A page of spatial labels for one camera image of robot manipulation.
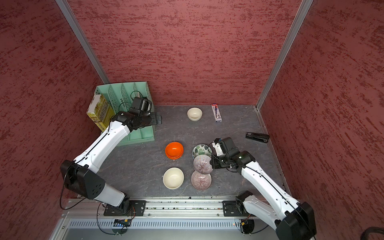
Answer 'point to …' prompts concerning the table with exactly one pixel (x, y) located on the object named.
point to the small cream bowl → (194, 114)
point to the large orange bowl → (174, 157)
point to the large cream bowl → (173, 178)
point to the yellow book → (100, 111)
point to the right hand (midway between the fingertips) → (210, 165)
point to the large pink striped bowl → (201, 181)
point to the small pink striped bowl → (202, 164)
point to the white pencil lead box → (216, 112)
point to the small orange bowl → (174, 150)
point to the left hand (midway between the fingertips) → (153, 121)
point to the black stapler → (261, 137)
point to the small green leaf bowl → (202, 149)
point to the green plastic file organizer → (119, 97)
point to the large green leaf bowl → (194, 154)
